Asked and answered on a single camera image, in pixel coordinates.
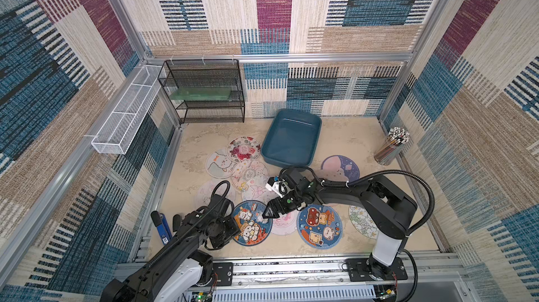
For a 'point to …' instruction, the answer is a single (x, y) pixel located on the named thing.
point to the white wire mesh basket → (119, 128)
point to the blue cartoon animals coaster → (254, 230)
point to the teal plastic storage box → (293, 140)
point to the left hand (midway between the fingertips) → (238, 234)
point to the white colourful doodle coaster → (250, 175)
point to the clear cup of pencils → (397, 138)
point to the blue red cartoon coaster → (319, 226)
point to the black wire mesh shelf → (206, 73)
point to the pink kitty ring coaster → (285, 224)
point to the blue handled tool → (164, 230)
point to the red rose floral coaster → (242, 148)
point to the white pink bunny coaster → (255, 189)
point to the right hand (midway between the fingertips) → (274, 214)
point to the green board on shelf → (201, 94)
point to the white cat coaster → (218, 165)
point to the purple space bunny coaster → (340, 168)
